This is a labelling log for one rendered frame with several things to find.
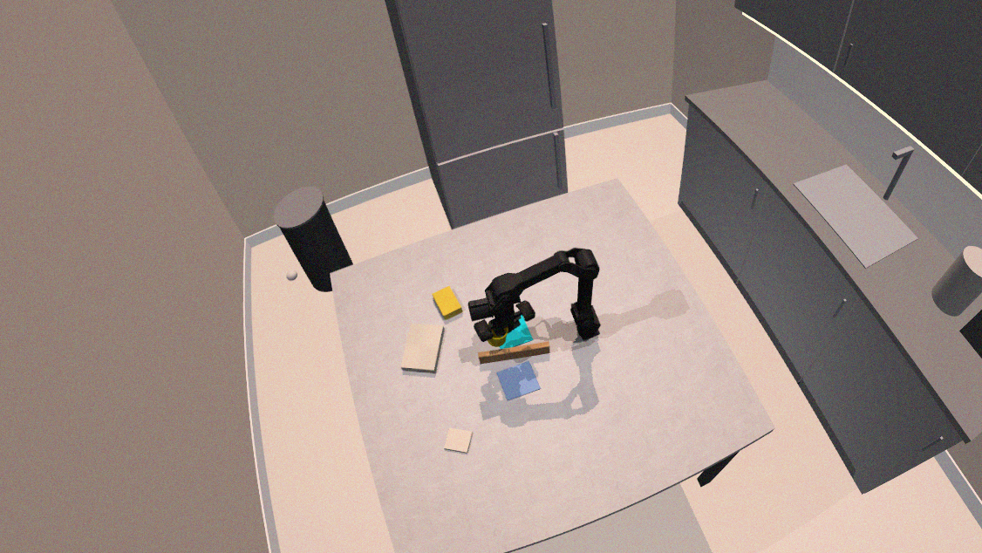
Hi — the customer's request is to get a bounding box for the olive yellow cup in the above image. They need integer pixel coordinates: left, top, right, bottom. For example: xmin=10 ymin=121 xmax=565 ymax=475
xmin=488 ymin=328 xmax=508 ymax=347

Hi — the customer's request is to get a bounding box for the beige flat square block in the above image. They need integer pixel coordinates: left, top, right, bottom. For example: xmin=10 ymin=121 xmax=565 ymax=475
xmin=400 ymin=324 xmax=445 ymax=373

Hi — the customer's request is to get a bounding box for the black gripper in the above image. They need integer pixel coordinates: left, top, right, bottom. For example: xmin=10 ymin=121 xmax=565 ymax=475
xmin=474 ymin=300 xmax=535 ymax=342

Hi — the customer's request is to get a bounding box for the yellow block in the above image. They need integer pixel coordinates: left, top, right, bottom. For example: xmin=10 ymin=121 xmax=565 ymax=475
xmin=433 ymin=286 xmax=463 ymax=320

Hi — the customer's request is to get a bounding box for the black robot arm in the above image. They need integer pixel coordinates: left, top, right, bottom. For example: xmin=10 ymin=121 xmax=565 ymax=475
xmin=467 ymin=248 xmax=600 ymax=341

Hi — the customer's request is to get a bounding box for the brown wooden plank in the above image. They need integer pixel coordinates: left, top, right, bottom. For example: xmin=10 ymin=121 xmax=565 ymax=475
xmin=478 ymin=342 xmax=550 ymax=364

